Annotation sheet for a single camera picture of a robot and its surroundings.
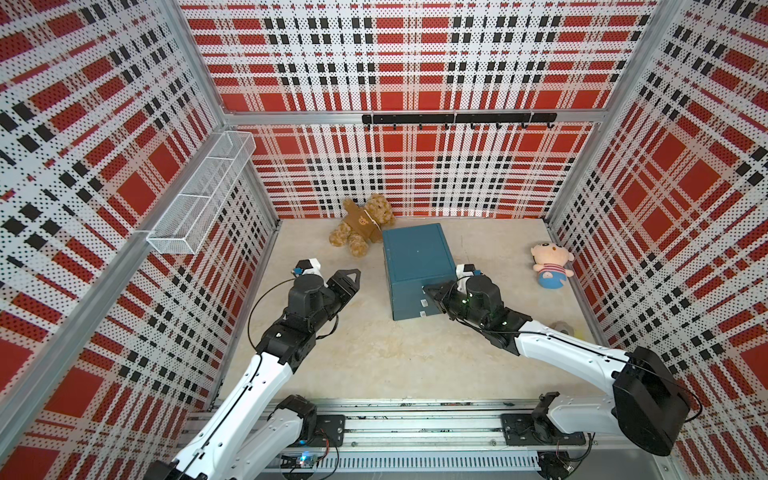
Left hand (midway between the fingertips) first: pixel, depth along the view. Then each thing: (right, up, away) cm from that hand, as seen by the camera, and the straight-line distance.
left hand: (362, 276), depth 75 cm
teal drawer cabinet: (+14, +5, +9) cm, 18 cm away
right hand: (+17, -3, +3) cm, 17 cm away
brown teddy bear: (-4, +16, +35) cm, 39 cm away
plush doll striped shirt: (+62, +3, +26) cm, 67 cm away
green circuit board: (-14, -43, -6) cm, 46 cm away
